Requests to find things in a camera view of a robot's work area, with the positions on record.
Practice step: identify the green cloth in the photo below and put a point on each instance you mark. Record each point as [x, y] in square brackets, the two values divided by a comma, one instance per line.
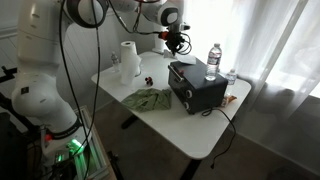
[148, 99]

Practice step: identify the wooden framed robot stand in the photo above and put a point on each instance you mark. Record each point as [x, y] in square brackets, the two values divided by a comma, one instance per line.
[98, 153]

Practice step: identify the orange snack wrapper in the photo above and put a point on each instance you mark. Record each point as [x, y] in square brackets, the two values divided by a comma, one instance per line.
[229, 99]

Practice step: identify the water bottle with red label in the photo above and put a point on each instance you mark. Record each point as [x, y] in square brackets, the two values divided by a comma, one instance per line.
[115, 63]

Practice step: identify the tall clear water bottle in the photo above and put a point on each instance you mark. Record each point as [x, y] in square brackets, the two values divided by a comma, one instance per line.
[212, 63]

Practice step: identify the white sheer curtain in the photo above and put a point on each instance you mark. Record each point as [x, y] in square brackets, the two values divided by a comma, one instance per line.
[266, 33]

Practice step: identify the small clear water bottle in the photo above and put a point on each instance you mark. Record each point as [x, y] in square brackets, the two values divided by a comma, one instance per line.
[230, 79]

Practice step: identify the small red black toy car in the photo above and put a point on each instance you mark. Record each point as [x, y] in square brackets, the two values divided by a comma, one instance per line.
[149, 81]

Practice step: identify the black camera on tripod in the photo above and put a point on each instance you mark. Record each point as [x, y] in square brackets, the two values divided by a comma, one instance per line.
[8, 78]

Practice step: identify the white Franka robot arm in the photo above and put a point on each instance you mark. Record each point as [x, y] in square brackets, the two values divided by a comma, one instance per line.
[36, 50]

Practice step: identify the white paper towel roll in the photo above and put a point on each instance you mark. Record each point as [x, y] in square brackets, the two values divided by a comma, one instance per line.
[128, 66]

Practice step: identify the black toaster oven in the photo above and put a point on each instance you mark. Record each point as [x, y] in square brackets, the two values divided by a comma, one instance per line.
[200, 91]

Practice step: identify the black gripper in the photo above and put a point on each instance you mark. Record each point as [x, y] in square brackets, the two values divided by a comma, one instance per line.
[174, 40]

